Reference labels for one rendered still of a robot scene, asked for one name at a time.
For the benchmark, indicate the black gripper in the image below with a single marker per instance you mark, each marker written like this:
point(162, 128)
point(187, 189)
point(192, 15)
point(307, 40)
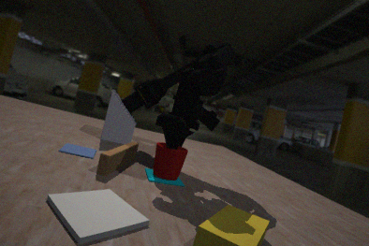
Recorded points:
point(177, 123)

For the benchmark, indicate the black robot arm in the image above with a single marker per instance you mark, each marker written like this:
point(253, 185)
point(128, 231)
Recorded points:
point(203, 76)

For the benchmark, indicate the yellow block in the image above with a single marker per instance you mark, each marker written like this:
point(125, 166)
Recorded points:
point(231, 227)

